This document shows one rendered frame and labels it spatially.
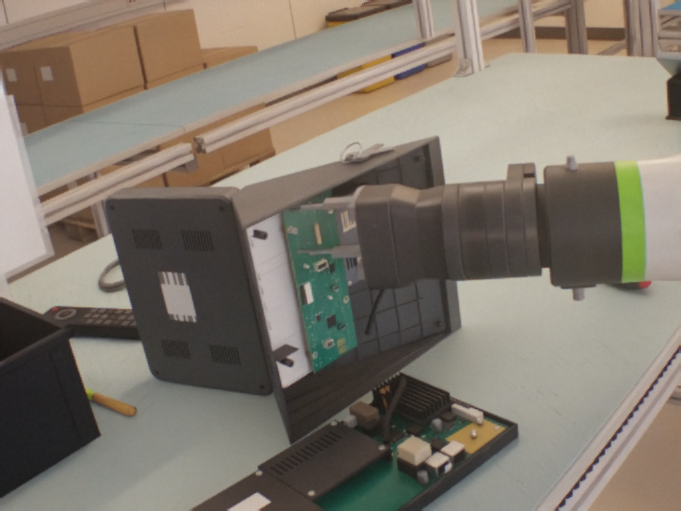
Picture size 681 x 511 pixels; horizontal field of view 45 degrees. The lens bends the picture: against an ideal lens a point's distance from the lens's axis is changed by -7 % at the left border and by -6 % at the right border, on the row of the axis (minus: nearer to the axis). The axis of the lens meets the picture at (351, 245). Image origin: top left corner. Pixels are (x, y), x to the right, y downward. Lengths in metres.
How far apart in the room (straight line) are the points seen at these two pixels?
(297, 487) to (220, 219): 0.25
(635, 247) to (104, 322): 0.65
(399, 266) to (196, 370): 0.30
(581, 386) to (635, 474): 1.50
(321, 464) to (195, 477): 0.12
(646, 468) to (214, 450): 1.66
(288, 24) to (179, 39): 2.10
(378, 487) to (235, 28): 5.58
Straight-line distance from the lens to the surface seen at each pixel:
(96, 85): 4.22
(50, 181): 2.14
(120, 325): 1.03
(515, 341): 0.88
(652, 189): 0.63
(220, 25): 6.06
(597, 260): 0.63
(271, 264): 0.73
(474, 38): 2.09
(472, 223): 0.63
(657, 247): 0.63
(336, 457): 0.71
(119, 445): 0.84
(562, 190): 0.63
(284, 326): 0.76
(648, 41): 3.37
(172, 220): 0.81
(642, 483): 2.27
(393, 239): 0.65
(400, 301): 0.87
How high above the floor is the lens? 1.44
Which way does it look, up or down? 22 degrees down
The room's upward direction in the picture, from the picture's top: 9 degrees counter-clockwise
